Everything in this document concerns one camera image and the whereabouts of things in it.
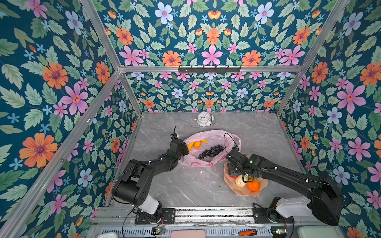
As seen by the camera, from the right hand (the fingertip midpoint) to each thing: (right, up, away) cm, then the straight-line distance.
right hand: (232, 168), depth 83 cm
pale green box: (+36, -24, -16) cm, 46 cm away
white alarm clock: (-15, +30, +29) cm, 44 cm away
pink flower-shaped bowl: (-1, -7, -1) cm, 7 cm away
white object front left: (-60, -26, -16) cm, 67 cm away
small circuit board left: (-40, -27, -12) cm, 49 cm away
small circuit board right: (+20, -27, -12) cm, 36 cm away
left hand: (-26, +14, +10) cm, 31 cm away
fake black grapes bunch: (-11, +7, +10) cm, 17 cm away
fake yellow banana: (-24, +12, +14) cm, 30 cm away
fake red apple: (-3, +1, -6) cm, 7 cm away
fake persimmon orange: (+10, -7, -6) cm, 14 cm away
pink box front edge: (-24, -27, -14) cm, 38 cm away
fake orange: (-20, +12, +14) cm, 27 cm away
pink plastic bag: (-9, +16, +19) cm, 26 cm away
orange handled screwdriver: (+4, -26, -14) cm, 30 cm away
